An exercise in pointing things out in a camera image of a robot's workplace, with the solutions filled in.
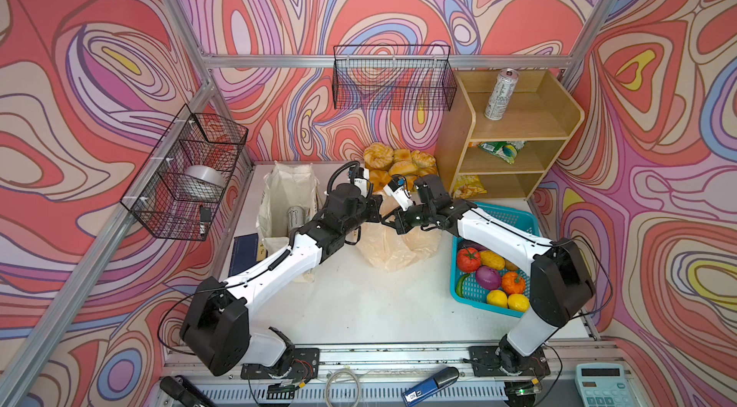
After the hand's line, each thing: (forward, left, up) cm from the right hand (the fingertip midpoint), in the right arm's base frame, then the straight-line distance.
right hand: (386, 225), depth 84 cm
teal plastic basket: (+5, -45, -7) cm, 46 cm away
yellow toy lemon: (-19, -31, -10) cm, 37 cm away
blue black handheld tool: (-40, -4, -11) cm, 42 cm away
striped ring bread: (+6, +2, +14) cm, 16 cm away
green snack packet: (+26, -43, +5) cm, 50 cm away
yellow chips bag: (+23, -33, -11) cm, 42 cm away
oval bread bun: (+31, -8, -8) cm, 33 cm away
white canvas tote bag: (+15, +31, +3) cm, 35 cm away
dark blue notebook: (0, +46, -13) cm, 48 cm away
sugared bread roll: (+37, +1, -7) cm, 38 cm away
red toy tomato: (-7, -25, -9) cm, 28 cm away
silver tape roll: (+3, +46, +19) cm, 50 cm away
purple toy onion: (-13, -30, -10) cm, 34 cm away
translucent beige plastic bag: (-5, 0, -5) cm, 7 cm away
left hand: (+3, 0, +10) cm, 11 cm away
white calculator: (-39, -52, -14) cm, 66 cm away
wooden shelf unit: (+22, -38, +15) cm, 46 cm away
